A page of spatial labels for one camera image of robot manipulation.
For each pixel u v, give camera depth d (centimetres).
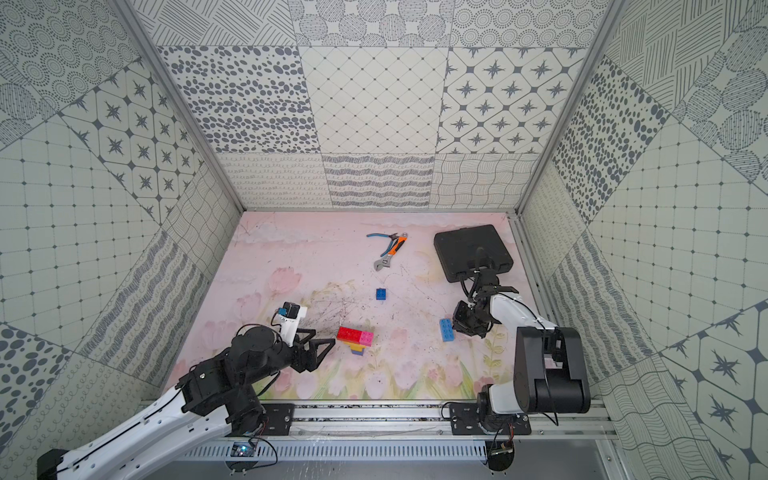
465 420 73
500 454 73
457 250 110
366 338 77
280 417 74
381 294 95
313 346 64
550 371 43
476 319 76
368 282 101
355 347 80
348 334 76
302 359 64
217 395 52
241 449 72
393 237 113
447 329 88
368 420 76
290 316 64
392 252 107
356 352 85
